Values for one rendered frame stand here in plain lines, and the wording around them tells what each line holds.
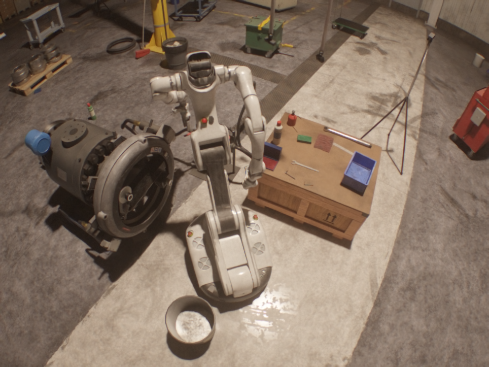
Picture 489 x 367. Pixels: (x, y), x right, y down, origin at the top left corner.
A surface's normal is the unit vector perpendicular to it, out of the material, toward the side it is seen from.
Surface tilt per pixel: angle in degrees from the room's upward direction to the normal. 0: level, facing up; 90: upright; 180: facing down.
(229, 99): 0
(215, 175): 62
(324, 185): 0
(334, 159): 0
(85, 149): 12
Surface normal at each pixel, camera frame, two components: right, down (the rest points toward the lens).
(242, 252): 0.16, -0.22
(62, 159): -0.26, -0.01
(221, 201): 0.27, 0.37
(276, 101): 0.03, -0.62
